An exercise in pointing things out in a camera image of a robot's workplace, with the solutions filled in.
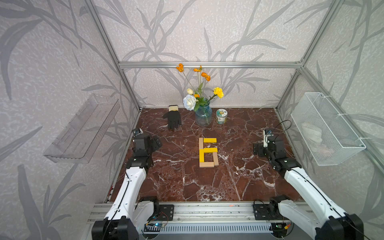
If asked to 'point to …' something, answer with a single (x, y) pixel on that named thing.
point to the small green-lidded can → (221, 115)
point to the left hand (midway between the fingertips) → (151, 139)
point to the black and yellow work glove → (173, 117)
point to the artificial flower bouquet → (192, 101)
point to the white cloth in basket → (313, 135)
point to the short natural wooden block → (201, 143)
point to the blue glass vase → (203, 115)
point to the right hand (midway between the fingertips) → (262, 143)
